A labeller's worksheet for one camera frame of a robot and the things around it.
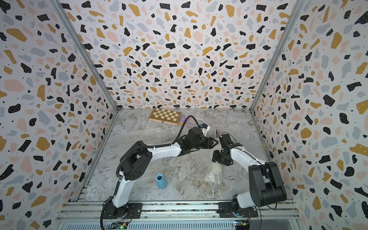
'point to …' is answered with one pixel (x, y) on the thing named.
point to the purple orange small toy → (182, 120)
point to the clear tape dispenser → (218, 132)
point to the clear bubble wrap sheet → (174, 175)
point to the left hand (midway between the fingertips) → (219, 142)
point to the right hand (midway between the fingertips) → (216, 160)
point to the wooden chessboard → (165, 116)
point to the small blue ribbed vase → (161, 181)
